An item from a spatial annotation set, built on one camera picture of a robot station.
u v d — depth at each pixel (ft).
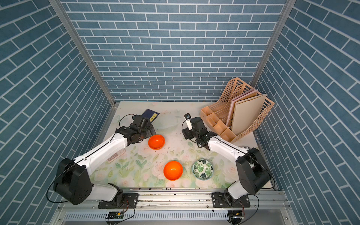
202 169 2.77
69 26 2.52
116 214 2.37
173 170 2.73
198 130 2.18
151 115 3.67
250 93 2.86
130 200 2.39
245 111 2.71
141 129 2.18
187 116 2.51
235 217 2.30
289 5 2.32
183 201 2.48
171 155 2.99
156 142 3.05
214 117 3.38
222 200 2.41
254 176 1.44
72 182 1.34
